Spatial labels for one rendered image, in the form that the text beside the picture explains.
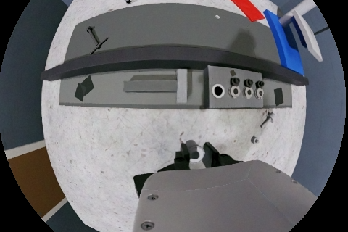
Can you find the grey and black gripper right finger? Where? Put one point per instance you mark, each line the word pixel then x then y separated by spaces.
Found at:
pixel 212 157

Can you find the red flat plate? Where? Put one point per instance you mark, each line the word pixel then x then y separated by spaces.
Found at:
pixel 250 10

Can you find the grey metal plate with holes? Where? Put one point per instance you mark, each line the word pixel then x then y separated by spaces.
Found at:
pixel 222 88

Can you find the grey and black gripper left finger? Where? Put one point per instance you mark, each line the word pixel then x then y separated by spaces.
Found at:
pixel 181 162

